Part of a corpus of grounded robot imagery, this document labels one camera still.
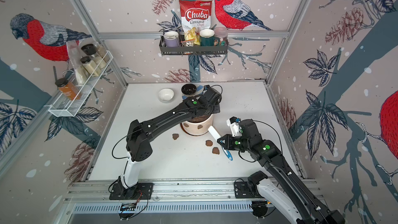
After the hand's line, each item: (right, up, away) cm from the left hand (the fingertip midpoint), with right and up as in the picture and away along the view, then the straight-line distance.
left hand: (221, 103), depth 82 cm
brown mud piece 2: (-2, -27, +5) cm, 28 cm away
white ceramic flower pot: (-13, -12, -1) cm, 17 cm away
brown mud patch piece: (-6, -24, +8) cm, 26 cm away
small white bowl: (-37, +5, +29) cm, 47 cm away
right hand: (-2, -17, -9) cm, 19 cm away
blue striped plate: (-13, +7, +33) cm, 36 cm away
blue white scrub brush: (-3, -15, -8) cm, 17 cm away
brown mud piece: (-27, -21, +10) cm, 35 cm away
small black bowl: (-20, +9, +29) cm, 36 cm away
